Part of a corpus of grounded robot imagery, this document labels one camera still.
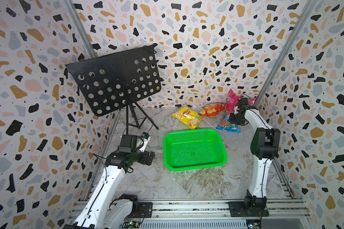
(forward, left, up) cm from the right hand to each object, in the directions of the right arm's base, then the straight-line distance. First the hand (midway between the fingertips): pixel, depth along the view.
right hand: (233, 120), depth 104 cm
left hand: (-32, +55, +9) cm, 65 cm away
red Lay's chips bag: (+10, +16, +2) cm, 19 cm away
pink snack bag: (+17, -2, +5) cm, 18 cm away
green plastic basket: (-20, +29, -7) cm, 36 cm away
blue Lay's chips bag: (-2, +5, -3) cm, 6 cm away
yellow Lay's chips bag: (+2, +32, 0) cm, 32 cm away
